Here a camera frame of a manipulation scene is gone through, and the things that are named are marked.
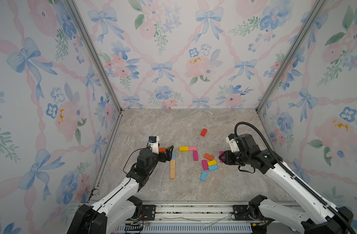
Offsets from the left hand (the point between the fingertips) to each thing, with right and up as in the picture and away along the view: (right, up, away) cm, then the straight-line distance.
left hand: (167, 145), depth 82 cm
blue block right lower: (+27, -15, +8) cm, 32 cm away
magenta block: (+17, -9, +13) cm, 23 cm away
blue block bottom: (+21, -19, +4) cm, 29 cm away
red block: (+25, +6, +25) cm, 35 cm away
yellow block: (+10, -5, +16) cm, 19 cm away
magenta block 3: (+23, -13, +11) cm, 28 cm away
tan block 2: (+3, -17, +4) cm, 18 cm away
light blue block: (+3, -8, +11) cm, 14 cm away
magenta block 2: (+29, -5, -9) cm, 31 cm away
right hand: (+30, -5, -6) cm, 31 cm away
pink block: (+15, -5, +16) cm, 22 cm away
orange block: (+26, -9, +13) cm, 30 cm away
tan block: (+3, -13, +8) cm, 16 cm away
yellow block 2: (+27, -12, +9) cm, 31 cm away
